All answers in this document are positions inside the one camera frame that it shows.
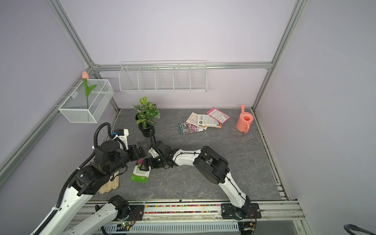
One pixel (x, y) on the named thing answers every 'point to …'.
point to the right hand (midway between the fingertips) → (144, 167)
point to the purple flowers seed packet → (185, 128)
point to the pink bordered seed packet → (218, 115)
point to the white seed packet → (193, 119)
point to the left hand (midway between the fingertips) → (144, 145)
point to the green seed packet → (140, 176)
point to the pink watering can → (245, 120)
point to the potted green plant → (146, 116)
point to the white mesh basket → (74, 108)
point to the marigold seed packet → (203, 119)
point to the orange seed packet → (221, 125)
